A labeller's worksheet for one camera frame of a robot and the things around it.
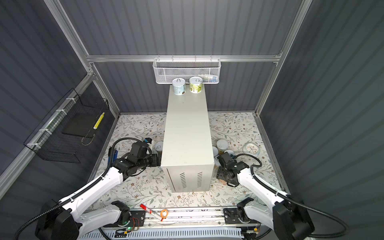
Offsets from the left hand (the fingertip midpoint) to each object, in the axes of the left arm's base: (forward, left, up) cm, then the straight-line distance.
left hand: (159, 157), depth 83 cm
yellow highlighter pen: (+14, +31, +16) cm, 38 cm away
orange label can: (-13, -35, -7) cm, 38 cm away
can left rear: (+10, +2, -6) cm, 12 cm away
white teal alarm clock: (+8, -57, -8) cm, 58 cm away
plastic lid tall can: (+9, -37, -4) cm, 39 cm away
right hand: (-10, -37, -9) cm, 39 cm away
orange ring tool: (-26, -1, -12) cm, 28 cm away
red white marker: (-25, +4, -11) cm, 27 cm away
